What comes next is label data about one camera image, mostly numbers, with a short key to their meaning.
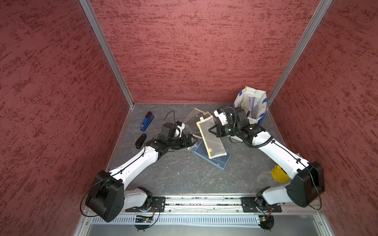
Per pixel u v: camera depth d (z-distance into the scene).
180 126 0.76
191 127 1.02
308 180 0.41
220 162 0.88
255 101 0.95
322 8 0.71
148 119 1.09
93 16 0.74
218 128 0.68
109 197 0.40
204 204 0.76
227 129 0.68
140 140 0.96
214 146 0.79
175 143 0.70
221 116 0.72
